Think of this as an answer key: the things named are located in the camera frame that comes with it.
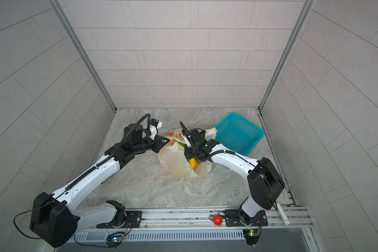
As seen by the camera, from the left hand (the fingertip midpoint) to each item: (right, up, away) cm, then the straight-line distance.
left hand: (172, 138), depth 75 cm
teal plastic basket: (+39, 0, +27) cm, 47 cm away
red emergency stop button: (+21, -36, -6) cm, 42 cm away
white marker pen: (+51, -34, -4) cm, 62 cm away
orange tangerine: (+11, -15, +10) cm, 22 cm away
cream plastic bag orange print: (0, -10, -1) cm, 10 cm away
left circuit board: (-22, -41, -11) cm, 48 cm away
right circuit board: (+36, -42, -7) cm, 56 cm away
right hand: (+6, -7, +9) cm, 13 cm away
